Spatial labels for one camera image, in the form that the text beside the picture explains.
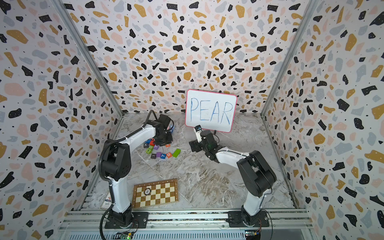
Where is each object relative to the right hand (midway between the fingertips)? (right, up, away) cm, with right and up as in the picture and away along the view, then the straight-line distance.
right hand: (195, 140), depth 93 cm
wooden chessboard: (-21, -27, -13) cm, 37 cm away
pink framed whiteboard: (+11, +19, +11) cm, 25 cm away
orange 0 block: (-18, -10, +4) cm, 21 cm away
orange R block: (-18, -4, +1) cm, 18 cm away
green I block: (-31, -7, +6) cm, 32 cm away
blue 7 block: (-21, -11, +4) cm, 24 cm away
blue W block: (-21, +1, -25) cm, 33 cm away
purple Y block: (-27, -6, +7) cm, 29 cm away
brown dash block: (-28, -11, +4) cm, 30 cm away
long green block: (-13, -9, +7) cm, 17 cm away
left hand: (-15, -2, +3) cm, 16 cm away
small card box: (-46, -32, -15) cm, 58 cm away
